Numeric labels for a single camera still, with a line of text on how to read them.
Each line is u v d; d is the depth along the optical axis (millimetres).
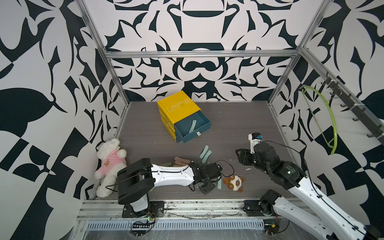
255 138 646
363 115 548
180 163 887
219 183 817
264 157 542
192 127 861
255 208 748
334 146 662
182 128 845
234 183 792
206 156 915
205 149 942
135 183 432
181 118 823
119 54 1087
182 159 893
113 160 824
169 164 888
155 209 745
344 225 408
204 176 627
